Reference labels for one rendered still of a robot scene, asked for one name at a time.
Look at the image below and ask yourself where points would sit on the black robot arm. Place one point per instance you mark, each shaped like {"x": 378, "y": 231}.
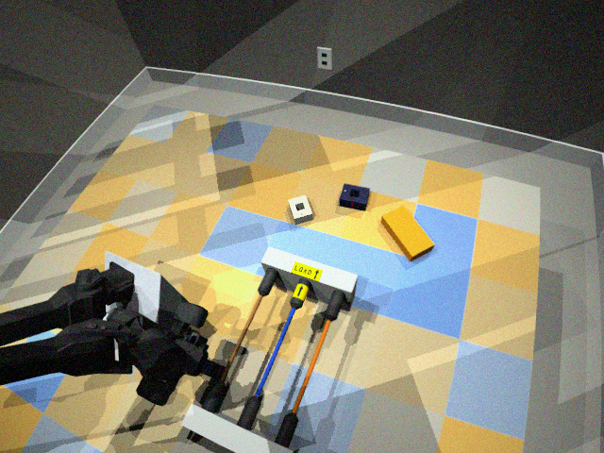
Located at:
{"x": 85, "y": 345}

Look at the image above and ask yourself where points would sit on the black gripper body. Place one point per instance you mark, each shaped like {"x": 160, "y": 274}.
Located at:
{"x": 187, "y": 314}

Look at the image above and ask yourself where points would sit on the orange rectangular block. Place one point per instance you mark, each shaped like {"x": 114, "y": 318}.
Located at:
{"x": 407, "y": 233}

